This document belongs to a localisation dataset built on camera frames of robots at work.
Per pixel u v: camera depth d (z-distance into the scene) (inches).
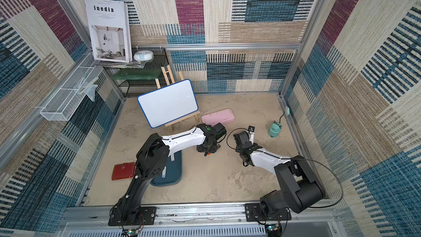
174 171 32.9
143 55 34.5
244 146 28.1
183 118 38.9
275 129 37.0
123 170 34.1
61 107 27.7
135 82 45.5
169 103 35.3
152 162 22.2
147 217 28.6
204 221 28.8
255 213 28.7
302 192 17.2
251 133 32.0
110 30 30.6
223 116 41.7
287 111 31.6
